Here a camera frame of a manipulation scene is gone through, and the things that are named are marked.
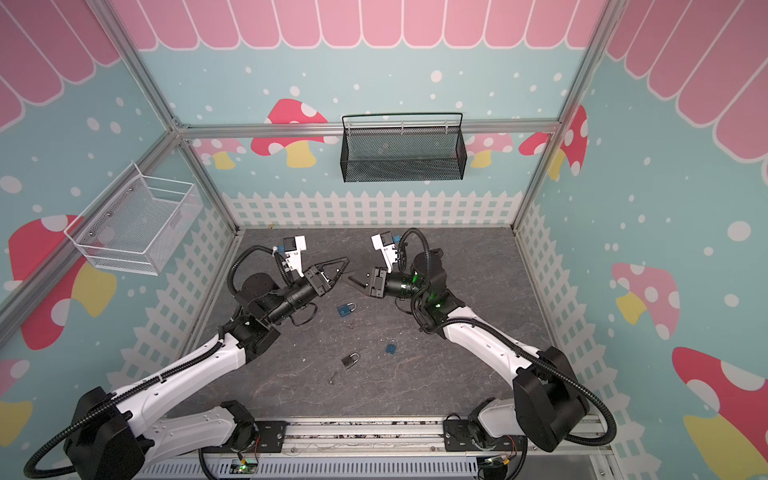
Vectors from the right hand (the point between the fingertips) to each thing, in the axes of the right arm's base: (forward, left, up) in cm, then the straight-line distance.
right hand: (344, 279), depth 66 cm
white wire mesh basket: (+48, +95, -30) cm, 111 cm away
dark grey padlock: (-6, +2, -32) cm, 33 cm away
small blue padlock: (-2, -10, -33) cm, 34 cm away
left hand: (+3, -1, +1) cm, 3 cm away
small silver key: (-12, +7, -32) cm, 35 cm away
